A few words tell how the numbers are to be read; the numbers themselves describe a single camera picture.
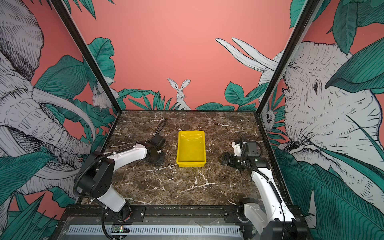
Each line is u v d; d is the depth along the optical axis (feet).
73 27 2.50
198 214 2.47
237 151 2.40
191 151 3.19
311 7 2.25
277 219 1.30
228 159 2.30
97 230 2.30
